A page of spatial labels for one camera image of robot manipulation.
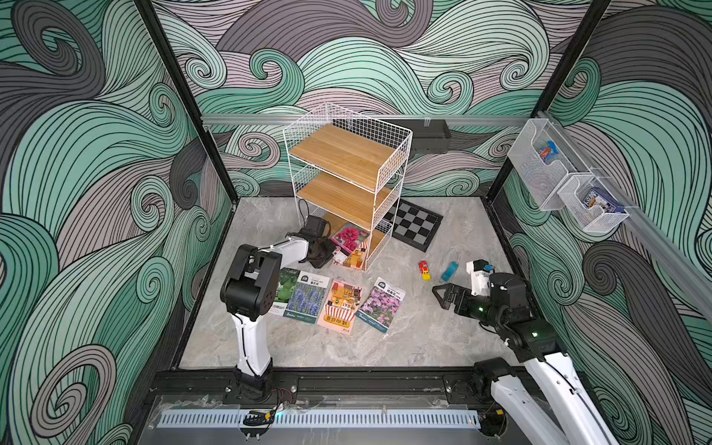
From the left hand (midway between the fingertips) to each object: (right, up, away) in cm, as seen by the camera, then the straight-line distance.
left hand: (335, 250), depth 99 cm
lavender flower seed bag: (-9, -15, -9) cm, 20 cm away
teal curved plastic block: (+41, -8, -2) cm, 42 cm away
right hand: (+33, -9, -24) cm, 42 cm away
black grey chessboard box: (+30, +9, +8) cm, 32 cm away
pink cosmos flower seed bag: (+16, -17, -10) cm, 25 cm away
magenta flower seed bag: (+5, +5, +5) cm, 8 cm away
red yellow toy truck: (+32, -7, -4) cm, 33 cm away
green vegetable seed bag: (-17, -12, -6) cm, 21 cm away
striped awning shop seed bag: (+8, -3, 0) cm, 9 cm away
